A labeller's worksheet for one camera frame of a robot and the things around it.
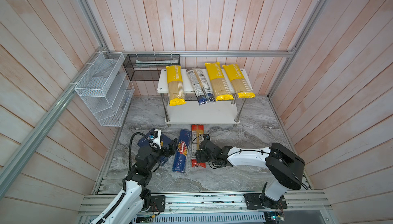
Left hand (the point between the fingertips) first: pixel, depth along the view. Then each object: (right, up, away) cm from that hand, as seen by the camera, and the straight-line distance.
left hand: (170, 140), depth 80 cm
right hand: (+17, -10, +9) cm, 22 cm away
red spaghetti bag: (+15, +1, +16) cm, 22 cm away
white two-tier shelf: (+12, +15, +21) cm, 28 cm away
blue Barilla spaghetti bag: (+5, -14, +2) cm, 15 cm away
